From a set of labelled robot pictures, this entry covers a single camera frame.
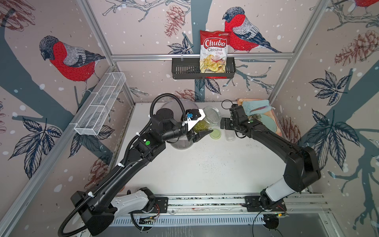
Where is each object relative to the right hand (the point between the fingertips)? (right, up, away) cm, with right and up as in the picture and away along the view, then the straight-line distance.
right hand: (226, 121), depth 90 cm
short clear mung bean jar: (+4, -10, +7) cm, 13 cm away
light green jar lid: (-5, -10, +10) cm, 15 cm away
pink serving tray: (+41, +5, +24) cm, 47 cm away
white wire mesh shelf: (-72, +11, -11) cm, 73 cm away
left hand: (-14, +3, -31) cm, 35 cm away
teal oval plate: (+36, -2, +19) cm, 41 cm away
